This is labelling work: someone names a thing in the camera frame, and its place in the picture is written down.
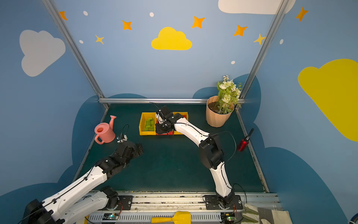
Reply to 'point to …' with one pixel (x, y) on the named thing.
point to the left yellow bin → (144, 117)
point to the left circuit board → (110, 216)
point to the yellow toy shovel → (180, 217)
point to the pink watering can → (105, 131)
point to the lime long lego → (150, 122)
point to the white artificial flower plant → (229, 95)
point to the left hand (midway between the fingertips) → (139, 146)
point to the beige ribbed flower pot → (213, 118)
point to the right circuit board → (229, 216)
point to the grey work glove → (253, 214)
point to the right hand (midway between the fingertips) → (159, 129)
